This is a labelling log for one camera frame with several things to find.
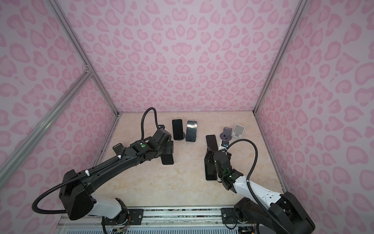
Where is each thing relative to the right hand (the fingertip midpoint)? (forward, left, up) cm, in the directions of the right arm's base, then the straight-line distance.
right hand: (214, 148), depth 85 cm
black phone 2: (+16, +23, -3) cm, 28 cm away
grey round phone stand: (+15, -10, -8) cm, 20 cm away
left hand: (0, +25, +6) cm, 26 cm away
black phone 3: (+11, 0, -12) cm, 16 cm away
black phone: (-7, +26, 0) cm, 27 cm away
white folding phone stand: (+18, -19, -7) cm, 27 cm away
